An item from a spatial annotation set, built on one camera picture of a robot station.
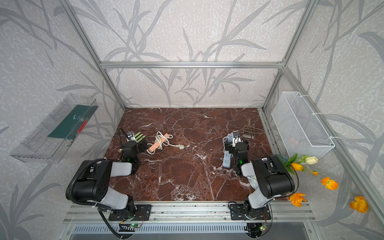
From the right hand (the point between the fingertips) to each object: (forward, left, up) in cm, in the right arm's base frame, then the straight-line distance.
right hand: (236, 137), depth 94 cm
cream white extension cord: (0, +46, -7) cm, 46 cm away
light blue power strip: (-11, +6, -5) cm, 13 cm away
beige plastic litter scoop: (+9, -12, -7) cm, 17 cm away
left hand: (-1, +64, 0) cm, 64 cm away
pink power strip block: (-3, +50, -2) cm, 50 cm away
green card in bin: (-9, +82, +27) cm, 87 cm away
